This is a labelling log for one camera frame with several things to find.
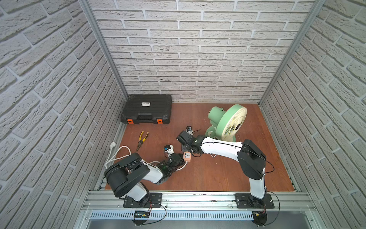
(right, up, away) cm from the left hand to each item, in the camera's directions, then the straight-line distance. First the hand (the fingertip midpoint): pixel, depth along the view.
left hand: (182, 151), depth 91 cm
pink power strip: (+3, -2, -4) cm, 5 cm away
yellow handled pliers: (-29, +6, +4) cm, 29 cm away
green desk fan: (+23, +19, -20) cm, 36 cm away
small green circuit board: (-20, -28, -19) cm, 39 cm away
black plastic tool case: (-24, +29, +17) cm, 41 cm away
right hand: (+3, +5, -1) cm, 6 cm away
